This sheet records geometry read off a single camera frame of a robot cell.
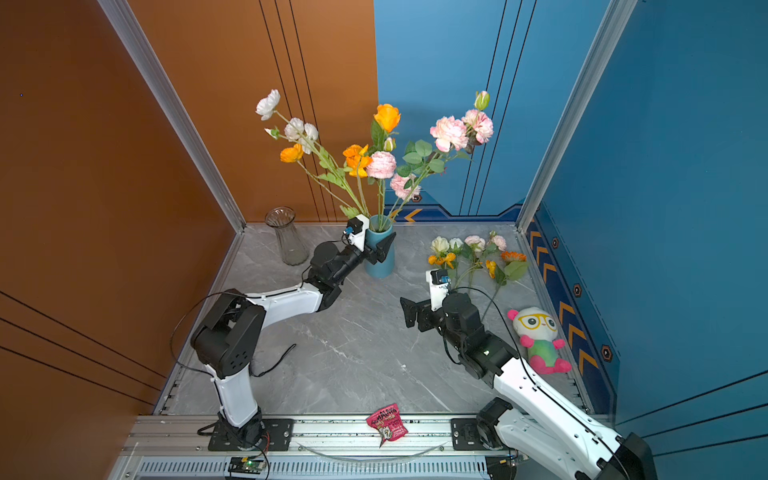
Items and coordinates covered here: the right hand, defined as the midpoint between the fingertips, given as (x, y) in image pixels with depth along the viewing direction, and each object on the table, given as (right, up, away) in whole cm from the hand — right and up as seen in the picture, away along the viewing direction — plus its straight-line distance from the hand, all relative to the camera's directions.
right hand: (414, 296), depth 76 cm
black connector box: (+20, -39, -6) cm, 45 cm away
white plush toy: (+36, -10, +9) cm, 38 cm away
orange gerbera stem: (+36, +6, +26) cm, 45 cm away
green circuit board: (-40, -40, -5) cm, 57 cm away
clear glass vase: (-43, +13, +35) cm, 57 cm away
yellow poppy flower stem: (+22, +4, +29) cm, 37 cm away
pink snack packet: (-6, -31, -2) cm, 32 cm away
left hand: (-8, +19, +5) cm, 21 cm away
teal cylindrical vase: (-9, +18, +5) cm, 21 cm away
